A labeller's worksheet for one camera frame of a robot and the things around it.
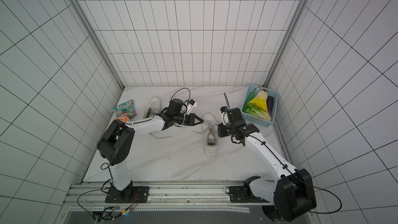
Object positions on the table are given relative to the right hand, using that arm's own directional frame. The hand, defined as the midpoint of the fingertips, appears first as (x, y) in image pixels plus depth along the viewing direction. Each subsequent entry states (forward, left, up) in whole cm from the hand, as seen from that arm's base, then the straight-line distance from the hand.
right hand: (214, 127), depth 83 cm
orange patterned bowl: (+8, +59, -8) cm, 60 cm away
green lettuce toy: (+16, -27, -5) cm, 32 cm away
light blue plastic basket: (+11, -25, -8) cm, 29 cm away
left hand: (+3, +8, -1) cm, 9 cm away
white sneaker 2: (+14, +39, -3) cm, 41 cm away
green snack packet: (+16, +61, -8) cm, 63 cm away
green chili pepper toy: (+32, -26, -10) cm, 43 cm away
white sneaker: (-1, +2, -2) cm, 3 cm away
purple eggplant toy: (+28, -39, -9) cm, 49 cm away
